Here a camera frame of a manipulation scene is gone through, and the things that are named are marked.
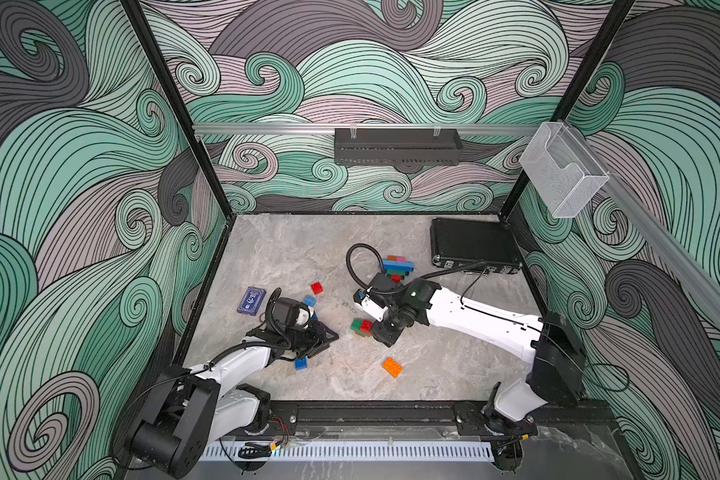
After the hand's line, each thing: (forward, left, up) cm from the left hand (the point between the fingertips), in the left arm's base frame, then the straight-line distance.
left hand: (336, 338), depth 83 cm
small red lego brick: (+18, +7, -4) cm, 20 cm away
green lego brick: (+4, -6, -1) cm, 7 cm away
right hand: (0, -12, +5) cm, 13 cm away
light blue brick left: (+13, +9, -3) cm, 16 cm away
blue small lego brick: (-6, +10, -4) cm, 12 cm away
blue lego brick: (+28, -21, -4) cm, 35 cm away
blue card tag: (+13, +28, -3) cm, 31 cm away
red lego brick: (+22, -19, -2) cm, 29 cm away
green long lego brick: (+24, -20, -3) cm, 32 cm away
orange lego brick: (-7, -16, -4) cm, 18 cm away
